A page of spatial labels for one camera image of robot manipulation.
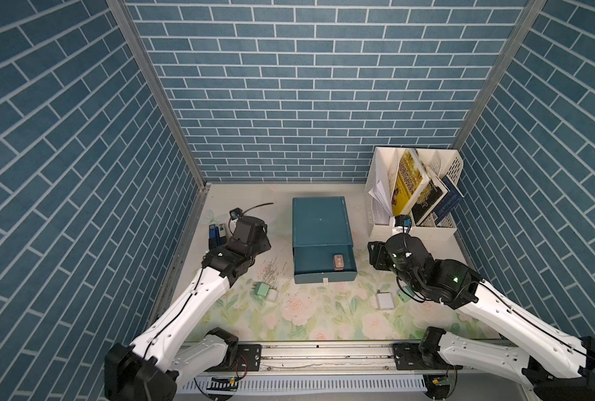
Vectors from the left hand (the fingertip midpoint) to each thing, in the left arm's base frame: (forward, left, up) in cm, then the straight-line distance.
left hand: (268, 237), depth 80 cm
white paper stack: (+13, -40, 0) cm, 42 cm away
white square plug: (-15, -40, -17) cm, 45 cm away
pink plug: (-9, -22, +1) cm, 24 cm away
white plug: (-12, -1, -17) cm, 21 cm away
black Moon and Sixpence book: (+20, -60, 0) cm, 63 cm away
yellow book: (+24, -52, +5) cm, 58 cm away
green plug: (-11, +3, -17) cm, 20 cm away
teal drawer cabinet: (0, -17, +4) cm, 17 cm away
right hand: (-8, -32, +7) cm, 34 cm away
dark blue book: (+20, -69, -1) cm, 72 cm away
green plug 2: (-23, -36, +10) cm, 43 cm away
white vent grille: (-37, -13, -19) cm, 44 cm away
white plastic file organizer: (+30, -63, +7) cm, 70 cm away
